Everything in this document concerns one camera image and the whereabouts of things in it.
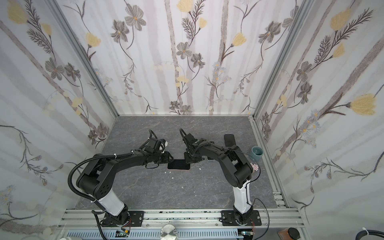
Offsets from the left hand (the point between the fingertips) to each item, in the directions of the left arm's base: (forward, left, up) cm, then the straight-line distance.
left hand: (170, 154), depth 93 cm
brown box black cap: (-43, -54, +9) cm, 70 cm away
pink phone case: (-5, -5, -3) cm, 8 cm away
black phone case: (+12, -41, -2) cm, 43 cm away
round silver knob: (-41, -3, +13) cm, 43 cm away
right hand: (-2, -10, -2) cm, 10 cm away
